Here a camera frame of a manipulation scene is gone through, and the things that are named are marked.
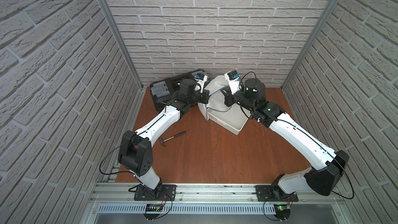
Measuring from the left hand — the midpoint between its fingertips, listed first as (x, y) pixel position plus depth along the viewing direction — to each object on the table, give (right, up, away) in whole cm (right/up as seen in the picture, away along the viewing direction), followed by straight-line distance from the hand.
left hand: (215, 90), depth 80 cm
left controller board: (-31, -57, -7) cm, 65 cm away
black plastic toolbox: (-32, +2, +15) cm, 36 cm away
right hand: (+3, +1, -9) cm, 10 cm away
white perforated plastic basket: (+11, -17, +17) cm, 27 cm away
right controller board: (+31, -57, -10) cm, 66 cm away
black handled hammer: (-31, -30, +10) cm, 44 cm away
